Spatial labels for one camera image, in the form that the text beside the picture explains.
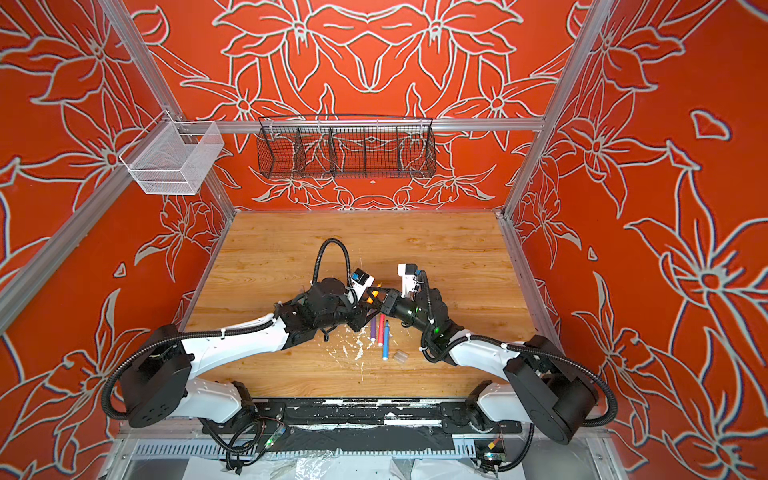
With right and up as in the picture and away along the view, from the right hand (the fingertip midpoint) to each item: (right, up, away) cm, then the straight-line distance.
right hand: (363, 293), depth 76 cm
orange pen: (+3, 0, 0) cm, 3 cm away
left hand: (+4, -4, +3) cm, 6 cm away
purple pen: (+2, -13, +12) cm, 18 cm away
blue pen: (+6, -16, +10) cm, 20 cm away
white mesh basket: (-61, +40, +17) cm, 75 cm away
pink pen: (+5, -11, +14) cm, 19 cm away
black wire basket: (-10, +46, +25) cm, 53 cm away
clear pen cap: (+10, -19, +7) cm, 23 cm away
